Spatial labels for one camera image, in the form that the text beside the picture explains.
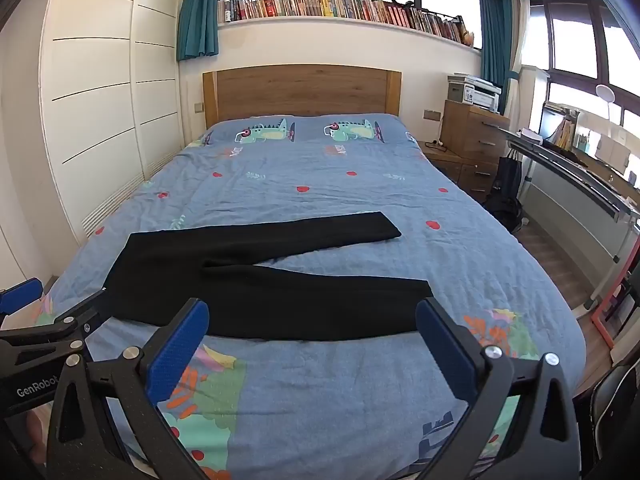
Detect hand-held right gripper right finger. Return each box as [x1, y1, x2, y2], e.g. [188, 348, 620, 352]
[415, 297, 583, 480]

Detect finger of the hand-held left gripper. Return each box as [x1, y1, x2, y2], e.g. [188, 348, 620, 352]
[0, 277, 44, 317]
[30, 287, 109, 357]

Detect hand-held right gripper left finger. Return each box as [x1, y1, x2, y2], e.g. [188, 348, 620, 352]
[46, 298, 211, 480]

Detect black pants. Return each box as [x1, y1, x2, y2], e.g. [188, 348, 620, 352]
[102, 211, 435, 343]

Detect black bag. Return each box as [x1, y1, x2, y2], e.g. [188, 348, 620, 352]
[482, 155, 525, 233]

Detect blue printed blanket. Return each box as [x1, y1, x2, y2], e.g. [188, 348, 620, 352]
[32, 112, 587, 480]

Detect wooden nightstand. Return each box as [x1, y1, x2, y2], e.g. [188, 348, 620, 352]
[417, 140, 501, 202]

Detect black office chair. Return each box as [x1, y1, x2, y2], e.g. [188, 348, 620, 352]
[575, 360, 640, 480]

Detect wooden dresser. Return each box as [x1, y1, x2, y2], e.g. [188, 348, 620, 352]
[440, 99, 512, 166]

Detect white wardrobe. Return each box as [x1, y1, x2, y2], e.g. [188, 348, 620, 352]
[40, 0, 188, 246]

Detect dinosaur print pillow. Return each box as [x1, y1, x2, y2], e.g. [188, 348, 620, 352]
[310, 112, 418, 148]
[207, 114, 321, 148]

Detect white printer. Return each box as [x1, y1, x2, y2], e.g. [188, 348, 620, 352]
[446, 74, 502, 111]

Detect wooden headboard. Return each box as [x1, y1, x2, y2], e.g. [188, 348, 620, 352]
[202, 64, 403, 130]

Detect white desk lamp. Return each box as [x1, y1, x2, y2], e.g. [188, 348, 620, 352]
[595, 84, 621, 136]

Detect teal curtain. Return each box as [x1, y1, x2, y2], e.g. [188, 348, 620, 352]
[477, 0, 523, 116]
[176, 0, 222, 62]

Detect row of books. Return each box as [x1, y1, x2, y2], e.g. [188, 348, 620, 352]
[217, 0, 476, 48]

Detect desk with red frame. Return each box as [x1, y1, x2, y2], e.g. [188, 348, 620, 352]
[497, 127, 640, 361]

